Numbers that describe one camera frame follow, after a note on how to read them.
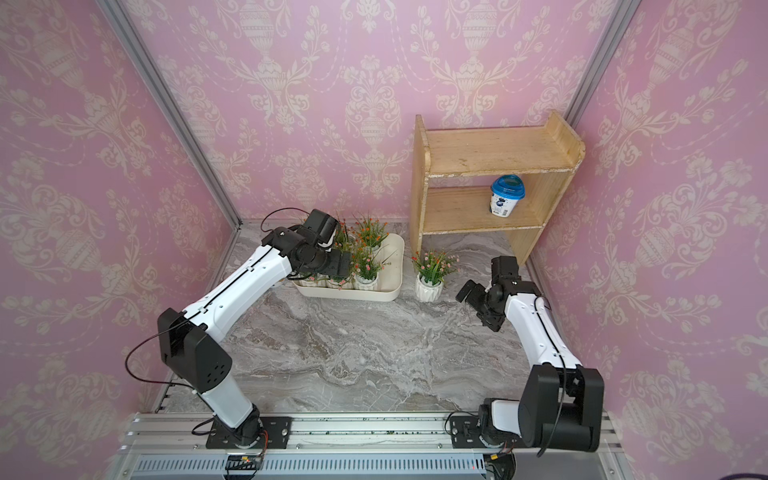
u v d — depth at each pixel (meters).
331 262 0.74
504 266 0.68
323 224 0.64
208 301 0.47
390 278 1.03
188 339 0.44
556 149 0.79
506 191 0.87
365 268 0.90
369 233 0.99
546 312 0.54
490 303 0.63
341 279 0.90
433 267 0.89
